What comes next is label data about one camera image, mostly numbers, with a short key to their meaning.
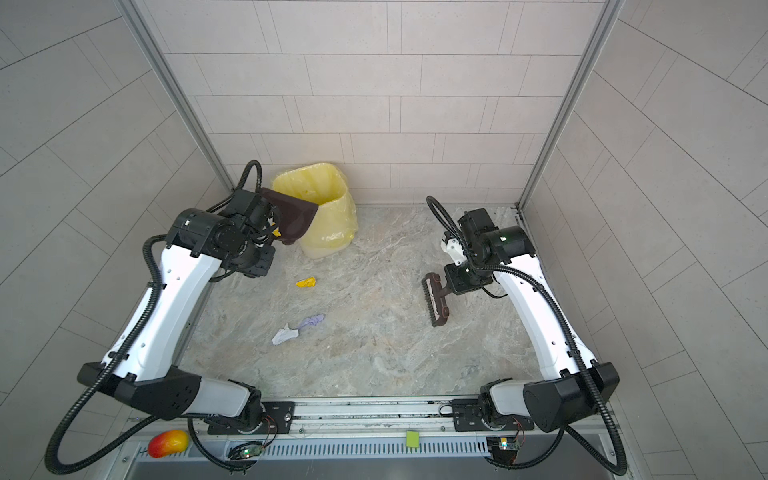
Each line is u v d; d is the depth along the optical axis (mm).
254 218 516
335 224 908
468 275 588
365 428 708
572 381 373
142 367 371
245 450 657
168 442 654
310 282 937
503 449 680
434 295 804
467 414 716
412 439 668
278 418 708
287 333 827
